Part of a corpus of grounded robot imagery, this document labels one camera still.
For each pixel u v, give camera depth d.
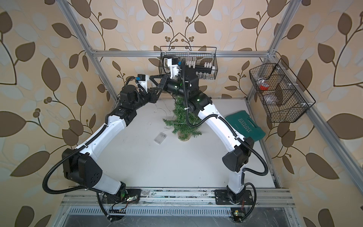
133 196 0.72
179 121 0.74
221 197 0.73
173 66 0.58
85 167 0.42
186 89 0.50
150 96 0.67
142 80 0.64
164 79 0.54
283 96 0.75
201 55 0.91
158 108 0.82
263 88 0.82
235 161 0.52
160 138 0.97
